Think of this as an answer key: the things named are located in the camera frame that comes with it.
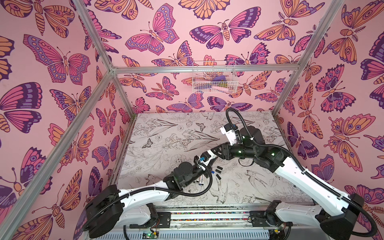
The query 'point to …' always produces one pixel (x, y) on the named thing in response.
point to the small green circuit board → (147, 235)
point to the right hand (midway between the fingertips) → (213, 147)
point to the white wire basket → (214, 82)
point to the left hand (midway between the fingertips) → (217, 155)
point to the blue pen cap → (212, 172)
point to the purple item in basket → (219, 78)
